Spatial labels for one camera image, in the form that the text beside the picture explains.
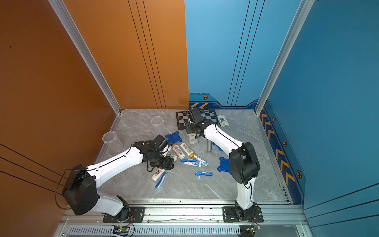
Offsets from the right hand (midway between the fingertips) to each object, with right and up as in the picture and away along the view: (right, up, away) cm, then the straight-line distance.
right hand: (190, 125), depth 92 cm
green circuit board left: (-33, -51, -21) cm, 64 cm away
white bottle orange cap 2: (-2, -16, +2) cm, 17 cm away
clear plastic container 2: (-47, -10, -4) cm, 48 cm away
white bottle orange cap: (-8, -16, +2) cm, 18 cm away
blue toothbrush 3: (-3, -22, 0) cm, 22 cm away
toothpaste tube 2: (+3, -24, -2) cm, 24 cm away
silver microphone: (+12, -14, +6) cm, 19 cm away
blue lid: (-13, -9, +13) cm, 20 cm away
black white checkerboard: (-7, +6, +20) cm, 22 cm away
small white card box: (+24, +4, +21) cm, 32 cm away
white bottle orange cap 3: (-10, -20, 0) cm, 22 cm away
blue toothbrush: (-17, -32, -7) cm, 37 cm away
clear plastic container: (+3, -8, -5) cm, 10 cm away
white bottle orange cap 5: (+1, -8, 0) cm, 8 cm away
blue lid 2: (+22, -25, 0) cm, 33 cm away
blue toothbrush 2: (+8, -28, -5) cm, 30 cm away
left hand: (-12, -22, -9) cm, 26 cm away
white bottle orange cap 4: (-19, -28, -7) cm, 34 cm away
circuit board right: (+28, -50, -22) cm, 61 cm away
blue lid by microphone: (+10, -7, -31) cm, 34 cm away
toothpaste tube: (+6, -22, 0) cm, 23 cm away
